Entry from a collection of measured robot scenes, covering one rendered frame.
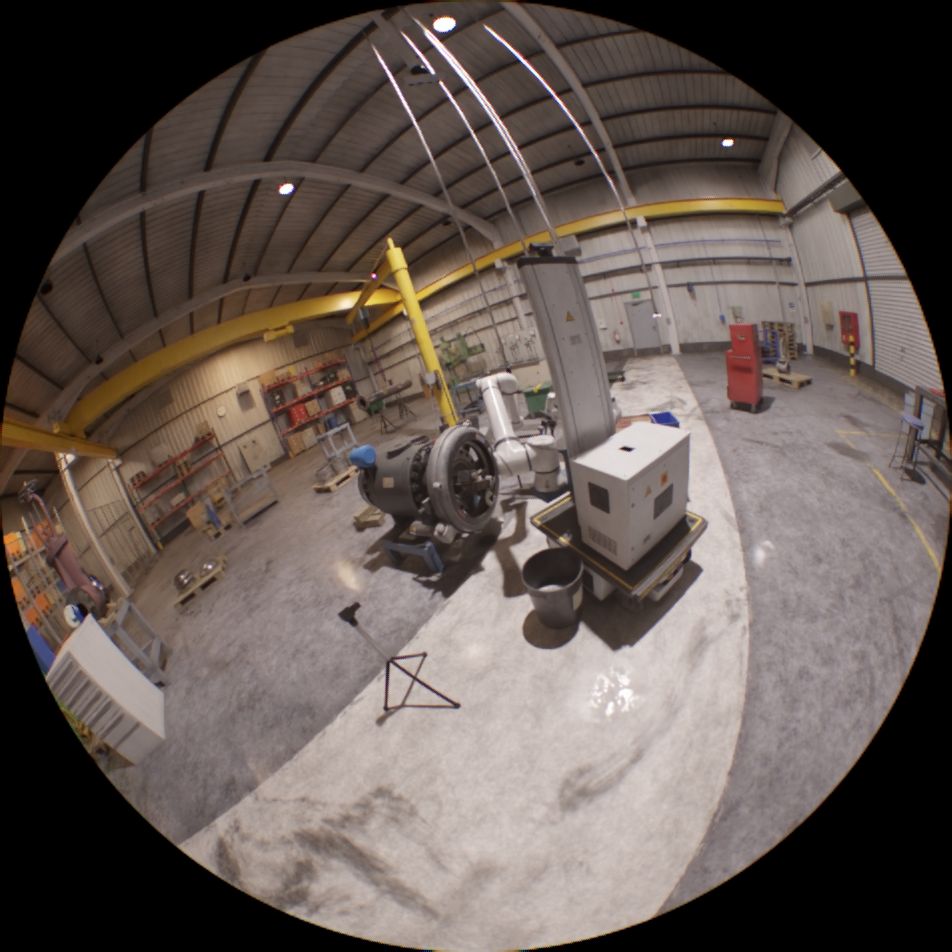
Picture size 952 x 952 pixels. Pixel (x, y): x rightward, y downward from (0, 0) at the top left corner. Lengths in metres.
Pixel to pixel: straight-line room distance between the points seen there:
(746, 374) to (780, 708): 3.90
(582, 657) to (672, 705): 0.53
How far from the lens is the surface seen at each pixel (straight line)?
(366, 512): 3.40
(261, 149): 8.95
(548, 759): 1.40
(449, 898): 1.58
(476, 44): 8.28
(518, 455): 1.47
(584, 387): 1.46
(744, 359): 4.54
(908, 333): 9.12
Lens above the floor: 1.38
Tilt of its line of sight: 23 degrees down
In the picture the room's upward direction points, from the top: 19 degrees counter-clockwise
